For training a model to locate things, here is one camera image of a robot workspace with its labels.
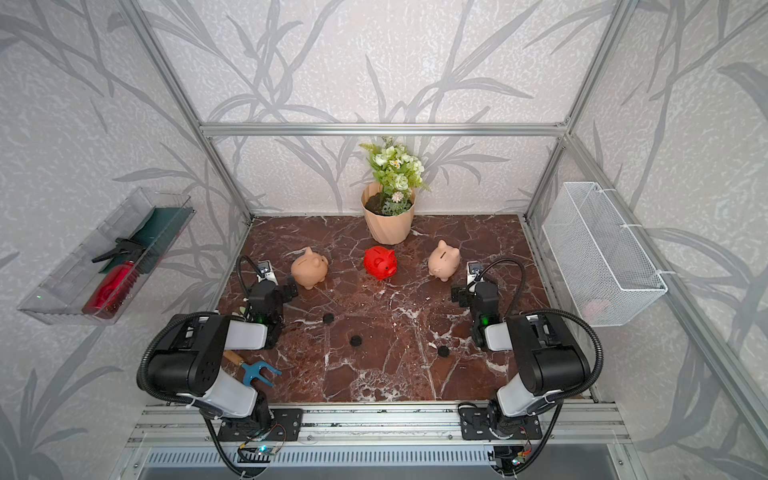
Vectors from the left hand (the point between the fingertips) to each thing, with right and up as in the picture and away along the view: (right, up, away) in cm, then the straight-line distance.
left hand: (273, 276), depth 93 cm
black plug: (+27, -19, -4) cm, 33 cm away
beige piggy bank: (+11, +2, +3) cm, 11 cm away
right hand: (+63, 0, +2) cm, 63 cm away
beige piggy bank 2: (+54, +5, +3) cm, 54 cm away
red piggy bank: (+34, +4, +1) cm, 34 cm away
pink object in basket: (+87, -6, -21) cm, 90 cm away
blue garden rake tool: (-1, -25, -11) cm, 27 cm away
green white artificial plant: (+39, +33, +1) cm, 51 cm away
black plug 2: (+53, -21, -6) cm, 57 cm away
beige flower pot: (+35, +15, +8) cm, 39 cm away
